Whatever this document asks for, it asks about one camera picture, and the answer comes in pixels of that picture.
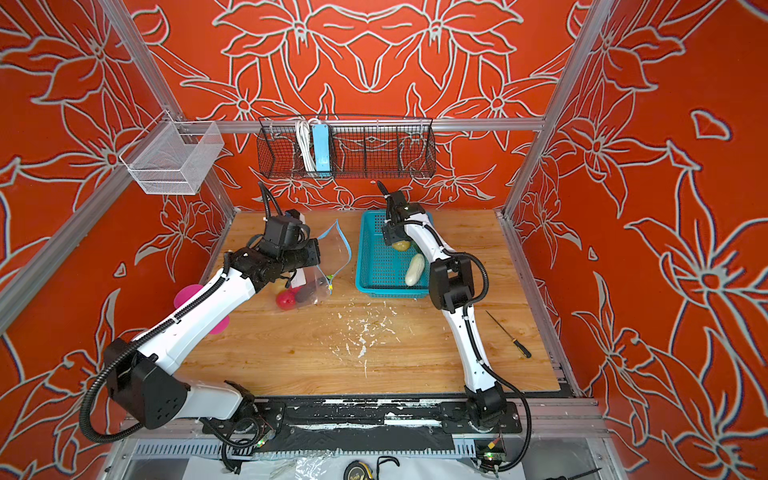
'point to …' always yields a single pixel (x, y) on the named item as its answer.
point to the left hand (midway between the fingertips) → (318, 245)
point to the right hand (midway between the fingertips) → (398, 232)
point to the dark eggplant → (310, 292)
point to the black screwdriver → (524, 351)
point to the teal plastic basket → (381, 269)
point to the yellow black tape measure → (357, 470)
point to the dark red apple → (286, 299)
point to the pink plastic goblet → (186, 293)
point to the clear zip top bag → (335, 254)
